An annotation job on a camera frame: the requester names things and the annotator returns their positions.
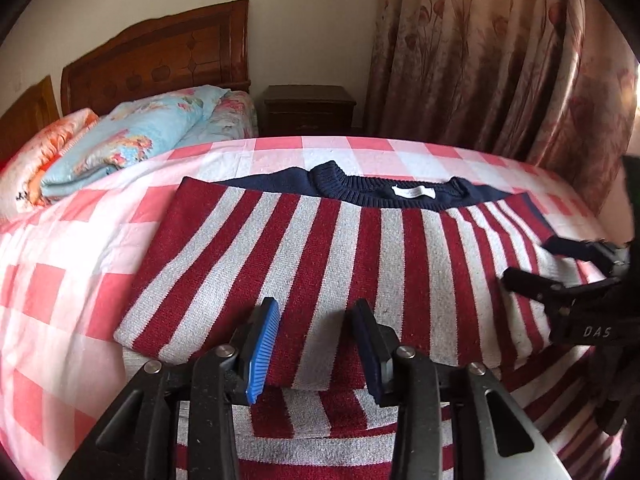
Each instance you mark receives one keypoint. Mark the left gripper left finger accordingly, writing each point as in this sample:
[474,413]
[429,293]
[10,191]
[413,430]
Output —
[137,435]

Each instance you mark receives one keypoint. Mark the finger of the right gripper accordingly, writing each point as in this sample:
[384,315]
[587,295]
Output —
[587,308]
[610,259]

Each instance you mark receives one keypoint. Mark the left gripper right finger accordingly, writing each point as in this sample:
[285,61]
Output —
[493,437]

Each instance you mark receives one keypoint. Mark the red white striped sweater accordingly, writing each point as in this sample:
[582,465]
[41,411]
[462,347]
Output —
[427,257]

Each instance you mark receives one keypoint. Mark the pink checkered bed sheet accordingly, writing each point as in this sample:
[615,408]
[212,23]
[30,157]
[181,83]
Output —
[67,270]

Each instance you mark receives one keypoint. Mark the pink floral curtain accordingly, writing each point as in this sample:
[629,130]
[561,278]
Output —
[547,82]

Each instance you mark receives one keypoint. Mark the orange floral pillow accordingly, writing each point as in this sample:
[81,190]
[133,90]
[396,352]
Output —
[21,177]

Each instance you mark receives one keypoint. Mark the light blue floral quilt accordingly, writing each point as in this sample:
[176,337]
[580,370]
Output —
[139,130]

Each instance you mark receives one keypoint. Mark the small wooden headboard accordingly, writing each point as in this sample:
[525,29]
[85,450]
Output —
[31,112]

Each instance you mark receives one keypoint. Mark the dark wooden nightstand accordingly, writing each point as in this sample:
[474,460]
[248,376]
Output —
[307,110]

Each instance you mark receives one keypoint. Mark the carved wooden headboard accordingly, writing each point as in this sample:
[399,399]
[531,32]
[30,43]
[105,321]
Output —
[207,45]

